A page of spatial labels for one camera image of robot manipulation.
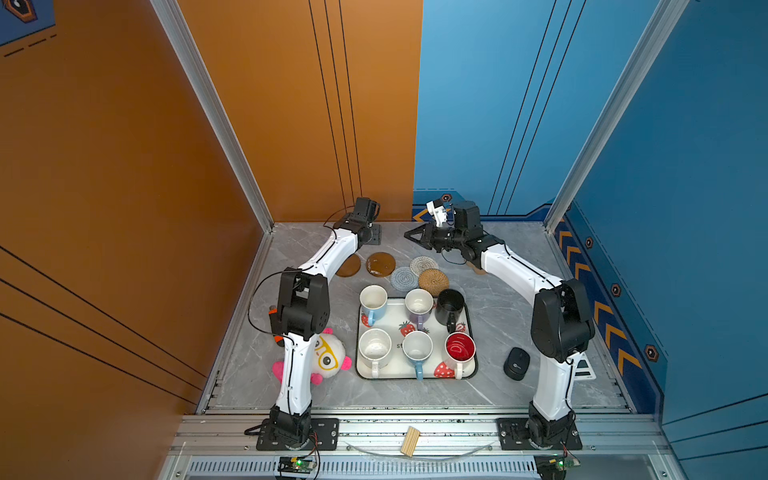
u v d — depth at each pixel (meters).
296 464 0.71
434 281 1.02
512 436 0.73
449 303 0.92
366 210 0.79
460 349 0.86
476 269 0.69
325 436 0.73
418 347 0.86
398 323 0.94
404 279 1.02
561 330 0.52
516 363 0.82
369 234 0.90
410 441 0.72
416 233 0.84
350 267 1.07
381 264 1.09
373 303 0.94
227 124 0.91
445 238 0.77
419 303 0.96
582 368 0.83
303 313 0.59
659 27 0.71
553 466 0.70
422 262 1.08
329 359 0.79
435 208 0.83
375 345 0.87
